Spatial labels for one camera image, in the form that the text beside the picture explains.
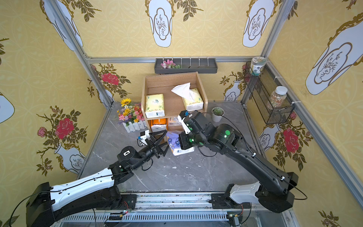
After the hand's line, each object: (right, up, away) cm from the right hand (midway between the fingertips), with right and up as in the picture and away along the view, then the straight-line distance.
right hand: (181, 135), depth 64 cm
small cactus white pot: (+26, +11, +39) cm, 48 cm away
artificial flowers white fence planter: (-33, +9, +28) cm, 44 cm away
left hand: (-7, 0, +2) cm, 7 cm away
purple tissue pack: (-3, -2, -1) cm, 4 cm away
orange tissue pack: (-13, +4, +13) cm, 19 cm away
